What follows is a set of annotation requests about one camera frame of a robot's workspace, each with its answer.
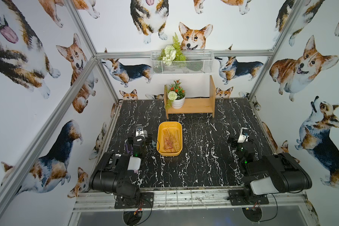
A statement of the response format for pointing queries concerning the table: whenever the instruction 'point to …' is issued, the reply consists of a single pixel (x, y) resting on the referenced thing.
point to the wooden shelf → (191, 105)
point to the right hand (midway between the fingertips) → (243, 130)
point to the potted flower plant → (176, 95)
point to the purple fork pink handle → (131, 150)
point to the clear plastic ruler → (173, 133)
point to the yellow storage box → (169, 138)
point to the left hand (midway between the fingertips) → (139, 128)
